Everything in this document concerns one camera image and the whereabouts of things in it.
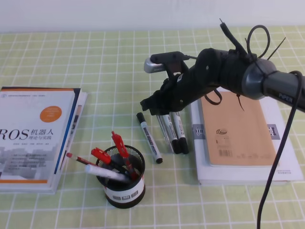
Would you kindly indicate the red pencil with eraser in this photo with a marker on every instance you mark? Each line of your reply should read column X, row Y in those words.
column 79, row 159

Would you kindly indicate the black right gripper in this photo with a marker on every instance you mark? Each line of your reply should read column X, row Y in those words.
column 178, row 92

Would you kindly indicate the white ROS robotics book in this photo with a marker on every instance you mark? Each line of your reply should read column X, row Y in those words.
column 33, row 133

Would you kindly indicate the brown kraft notebook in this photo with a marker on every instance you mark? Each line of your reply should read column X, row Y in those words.
column 236, row 133

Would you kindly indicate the book under ROS book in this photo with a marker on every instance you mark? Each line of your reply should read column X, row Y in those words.
column 71, row 133

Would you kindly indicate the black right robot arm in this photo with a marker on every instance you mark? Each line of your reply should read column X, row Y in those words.
column 252, row 79

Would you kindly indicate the white marker in holder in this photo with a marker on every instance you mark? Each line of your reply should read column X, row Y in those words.
column 105, row 173

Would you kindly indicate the red cap marker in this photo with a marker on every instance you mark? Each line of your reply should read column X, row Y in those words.
column 106, row 159

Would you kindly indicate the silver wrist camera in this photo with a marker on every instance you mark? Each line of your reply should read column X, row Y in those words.
column 158, row 62

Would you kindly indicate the black mesh pen holder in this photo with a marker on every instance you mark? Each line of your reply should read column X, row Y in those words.
column 126, row 195

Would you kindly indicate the black whiteboard marker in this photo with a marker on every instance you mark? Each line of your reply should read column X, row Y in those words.
column 171, row 133
column 180, row 133
column 153, row 146

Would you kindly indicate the green checked tablecloth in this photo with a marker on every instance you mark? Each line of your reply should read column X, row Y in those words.
column 108, row 66

